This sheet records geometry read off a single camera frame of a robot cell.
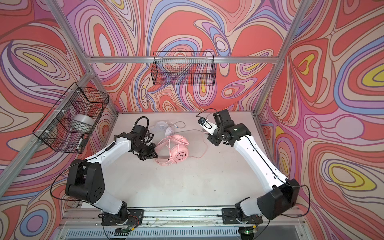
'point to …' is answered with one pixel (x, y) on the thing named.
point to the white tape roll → (82, 123)
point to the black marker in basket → (81, 139)
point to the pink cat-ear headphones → (179, 151)
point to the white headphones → (164, 127)
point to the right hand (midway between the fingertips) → (214, 136)
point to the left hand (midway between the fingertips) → (159, 154)
